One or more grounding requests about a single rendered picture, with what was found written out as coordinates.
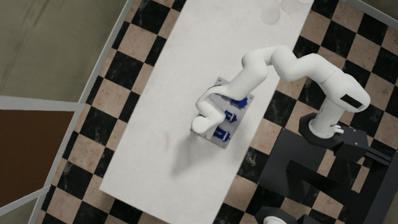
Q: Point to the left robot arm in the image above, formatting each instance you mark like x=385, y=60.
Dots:
x=273, y=220

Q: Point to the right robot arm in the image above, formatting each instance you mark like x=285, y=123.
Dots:
x=342, y=91

